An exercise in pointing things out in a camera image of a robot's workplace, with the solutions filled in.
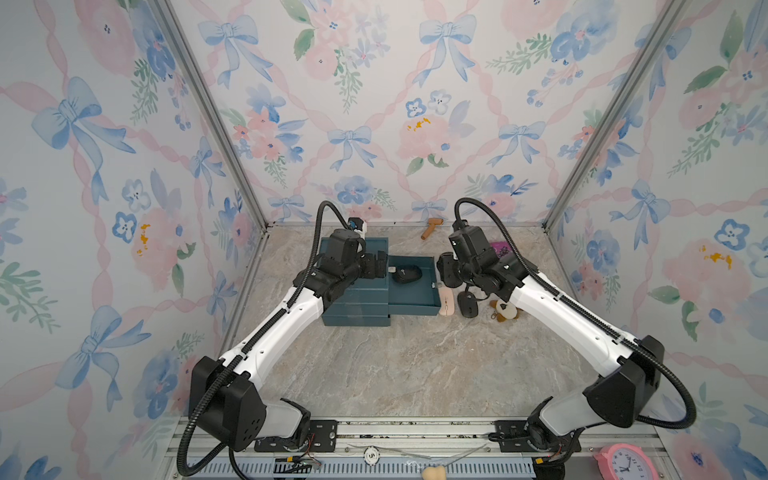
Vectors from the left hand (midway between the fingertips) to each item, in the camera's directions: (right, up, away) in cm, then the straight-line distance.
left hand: (374, 253), depth 80 cm
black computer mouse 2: (+30, -16, +18) cm, 38 cm away
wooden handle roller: (+21, +12, +38) cm, 45 cm away
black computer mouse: (+10, -6, +13) cm, 17 cm away
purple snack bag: (+44, +2, +26) cm, 51 cm away
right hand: (+20, -2, 0) cm, 20 cm away
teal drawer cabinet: (-3, -13, 0) cm, 13 cm away
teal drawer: (+14, -14, +14) cm, 24 cm away
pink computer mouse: (+23, -15, +15) cm, 31 cm away
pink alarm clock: (+58, -48, -11) cm, 76 cm away
